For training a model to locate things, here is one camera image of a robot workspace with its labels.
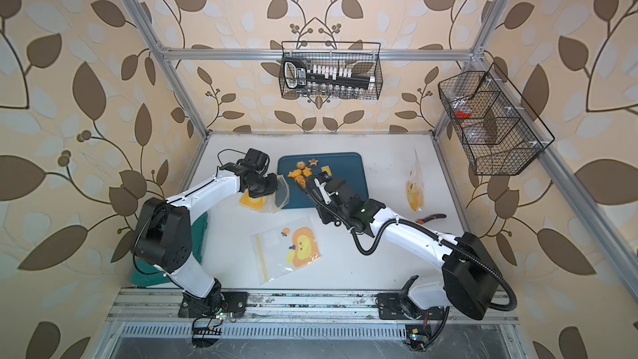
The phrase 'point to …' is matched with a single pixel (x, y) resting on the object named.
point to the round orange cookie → (301, 164)
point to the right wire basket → (500, 133)
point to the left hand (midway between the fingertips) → (273, 186)
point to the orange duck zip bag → (271, 203)
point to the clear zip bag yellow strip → (282, 250)
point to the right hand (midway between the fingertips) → (320, 203)
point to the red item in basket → (462, 114)
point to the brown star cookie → (312, 162)
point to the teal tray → (350, 166)
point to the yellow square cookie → (326, 169)
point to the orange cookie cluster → (299, 175)
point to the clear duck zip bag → (414, 186)
